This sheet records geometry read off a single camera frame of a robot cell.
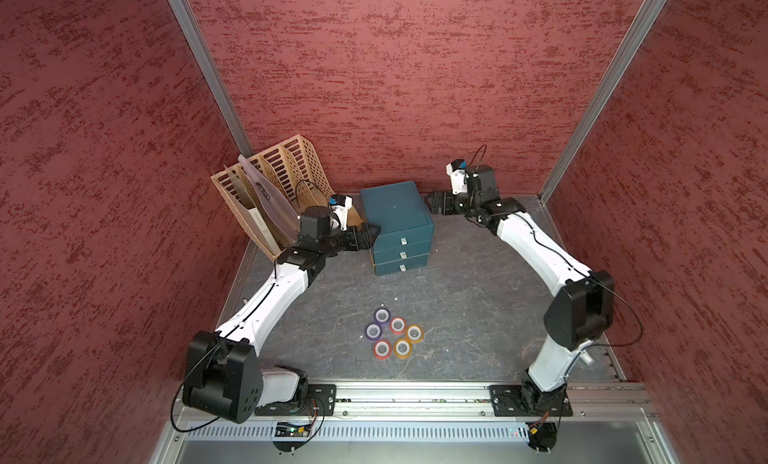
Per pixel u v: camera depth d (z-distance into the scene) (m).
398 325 0.87
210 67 0.83
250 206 0.77
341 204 0.71
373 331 0.85
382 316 0.88
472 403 0.76
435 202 0.76
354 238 0.71
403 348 0.83
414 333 0.85
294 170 1.04
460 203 0.73
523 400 0.67
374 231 0.78
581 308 0.46
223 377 0.40
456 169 0.76
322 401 0.74
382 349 0.83
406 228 0.83
